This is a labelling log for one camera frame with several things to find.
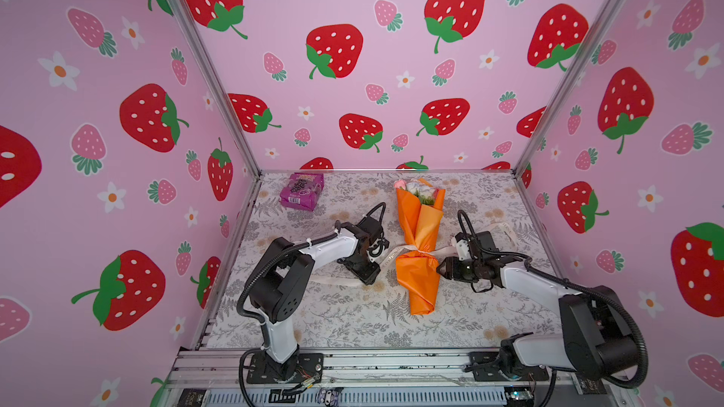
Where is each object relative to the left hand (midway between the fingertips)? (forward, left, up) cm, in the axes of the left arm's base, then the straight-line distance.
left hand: (368, 276), depth 90 cm
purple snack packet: (+32, +27, +6) cm, 42 cm away
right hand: (+2, -24, +2) cm, 24 cm away
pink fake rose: (+35, -12, +8) cm, 37 cm away
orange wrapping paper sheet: (0, -15, +5) cm, 16 cm away
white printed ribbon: (+5, -6, +7) cm, 10 cm away
